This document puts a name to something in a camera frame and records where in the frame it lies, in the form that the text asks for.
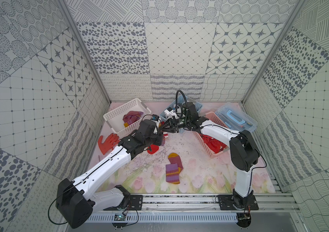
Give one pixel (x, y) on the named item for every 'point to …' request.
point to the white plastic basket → (114, 118)
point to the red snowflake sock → (215, 145)
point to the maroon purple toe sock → (131, 117)
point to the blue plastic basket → (198, 106)
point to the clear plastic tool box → (236, 118)
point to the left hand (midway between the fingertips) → (165, 134)
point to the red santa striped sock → (165, 133)
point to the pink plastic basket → (213, 117)
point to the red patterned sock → (154, 148)
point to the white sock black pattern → (170, 114)
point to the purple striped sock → (173, 169)
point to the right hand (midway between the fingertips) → (161, 130)
